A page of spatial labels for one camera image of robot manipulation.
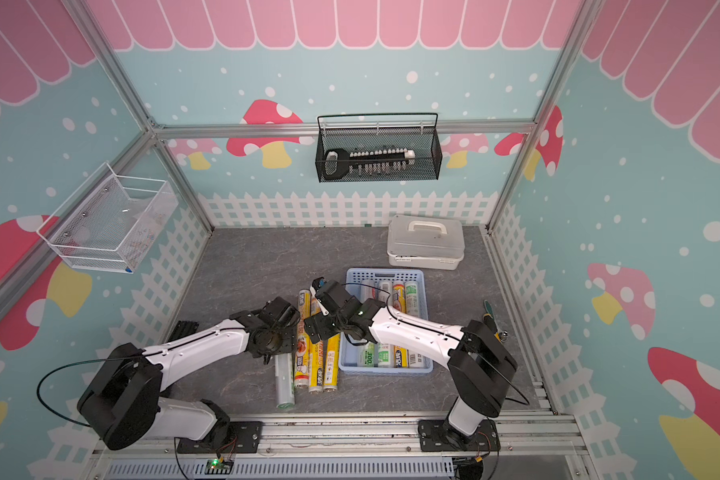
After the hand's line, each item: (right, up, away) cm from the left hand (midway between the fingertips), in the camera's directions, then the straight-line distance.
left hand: (282, 349), depth 87 cm
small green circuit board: (-11, -24, -14) cm, 31 cm away
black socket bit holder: (+17, +56, +2) cm, 58 cm away
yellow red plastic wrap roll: (+35, -1, -3) cm, 35 cm away
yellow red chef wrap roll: (+15, -3, -4) cm, 16 cm away
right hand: (+12, +9, -6) cm, 16 cm away
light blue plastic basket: (+20, -1, 0) cm, 20 cm away
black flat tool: (-32, +5, +5) cm, 33 cm away
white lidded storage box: (+45, +32, +14) cm, 57 cm away
